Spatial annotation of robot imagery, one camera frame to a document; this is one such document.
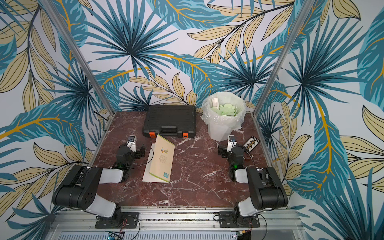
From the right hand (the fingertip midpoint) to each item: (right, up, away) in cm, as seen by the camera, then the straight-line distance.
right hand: (229, 142), depth 93 cm
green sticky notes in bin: (-1, +21, +2) cm, 21 cm away
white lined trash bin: (-5, +9, -1) cm, 10 cm away
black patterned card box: (+16, -2, +8) cm, 18 cm away
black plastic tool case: (-35, +14, +10) cm, 39 cm away
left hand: (-58, -1, 0) cm, 58 cm away
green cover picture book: (-41, -13, -10) cm, 44 cm away
